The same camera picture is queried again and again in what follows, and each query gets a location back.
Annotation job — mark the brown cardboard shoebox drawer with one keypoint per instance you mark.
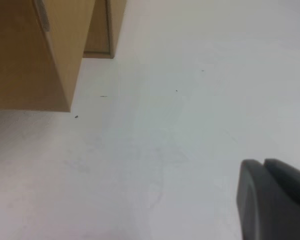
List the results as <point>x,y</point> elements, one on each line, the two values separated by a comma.
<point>41,49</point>

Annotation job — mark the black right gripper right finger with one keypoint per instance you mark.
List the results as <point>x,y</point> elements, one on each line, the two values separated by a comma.
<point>288,179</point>

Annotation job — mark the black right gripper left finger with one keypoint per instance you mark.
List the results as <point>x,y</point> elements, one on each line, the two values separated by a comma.
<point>260,202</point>

